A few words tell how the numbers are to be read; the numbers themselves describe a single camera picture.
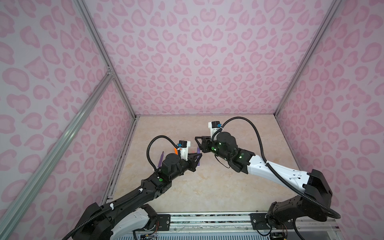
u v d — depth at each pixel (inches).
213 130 26.1
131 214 22.8
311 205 15.0
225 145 21.9
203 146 26.6
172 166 22.5
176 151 26.0
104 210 17.1
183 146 26.2
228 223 29.5
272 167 19.1
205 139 25.5
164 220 29.0
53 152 21.8
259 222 28.9
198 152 29.0
